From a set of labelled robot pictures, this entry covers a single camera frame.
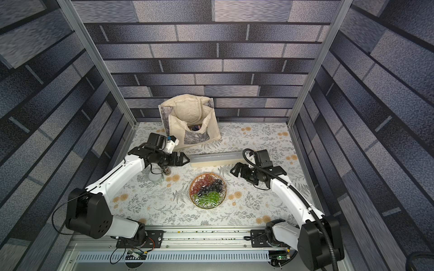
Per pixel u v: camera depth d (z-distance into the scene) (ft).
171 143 2.57
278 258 2.29
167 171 3.00
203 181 2.87
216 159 3.11
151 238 2.41
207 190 2.74
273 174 1.84
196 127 3.39
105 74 3.03
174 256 2.55
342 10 2.29
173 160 2.42
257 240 2.38
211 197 2.73
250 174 2.36
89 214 1.37
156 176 2.91
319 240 1.28
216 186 2.80
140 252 2.33
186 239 2.49
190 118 3.61
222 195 2.79
